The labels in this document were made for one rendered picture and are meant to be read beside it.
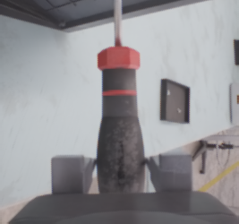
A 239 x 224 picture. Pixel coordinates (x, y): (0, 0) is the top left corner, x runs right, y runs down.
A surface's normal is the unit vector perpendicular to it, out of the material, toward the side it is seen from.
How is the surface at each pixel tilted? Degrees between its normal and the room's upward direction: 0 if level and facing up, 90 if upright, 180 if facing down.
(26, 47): 0
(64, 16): 90
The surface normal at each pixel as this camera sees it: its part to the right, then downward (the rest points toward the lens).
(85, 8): -0.22, 0.91
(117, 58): 0.00, -0.03
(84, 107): 0.80, -0.04
